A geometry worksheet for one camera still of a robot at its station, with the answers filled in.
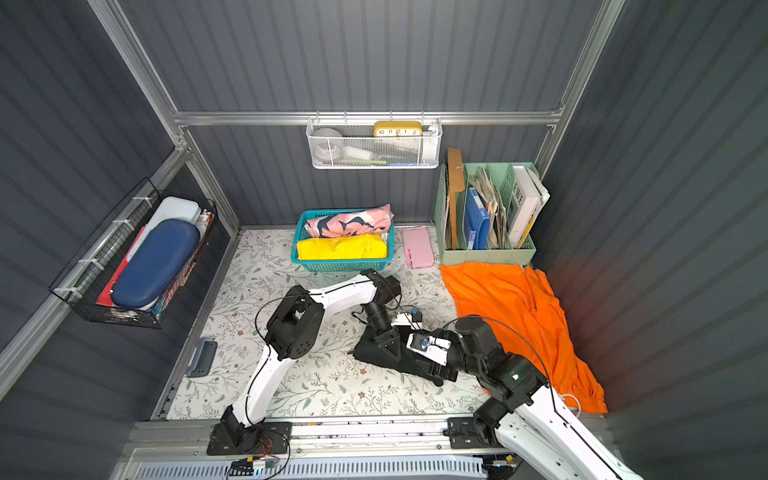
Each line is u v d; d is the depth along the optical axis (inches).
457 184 35.8
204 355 33.3
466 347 22.4
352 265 40.1
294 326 23.5
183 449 29.0
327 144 32.6
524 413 19.1
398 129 34.4
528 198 36.7
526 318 36.0
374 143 35.7
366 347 32.9
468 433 28.6
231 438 25.2
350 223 41.1
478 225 38.2
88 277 24.4
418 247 44.3
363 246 39.9
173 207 30.6
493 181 39.8
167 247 27.5
